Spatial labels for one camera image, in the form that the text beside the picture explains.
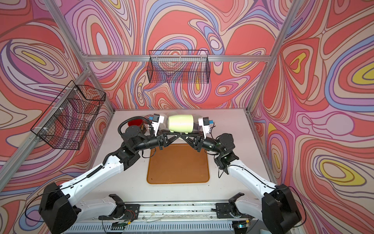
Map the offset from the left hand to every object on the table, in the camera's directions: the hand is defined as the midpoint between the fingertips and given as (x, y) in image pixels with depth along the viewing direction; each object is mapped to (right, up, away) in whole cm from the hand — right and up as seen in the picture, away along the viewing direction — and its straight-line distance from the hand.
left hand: (180, 137), depth 63 cm
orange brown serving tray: (-3, -18, +26) cm, 32 cm away
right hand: (+1, -1, +3) cm, 3 cm away
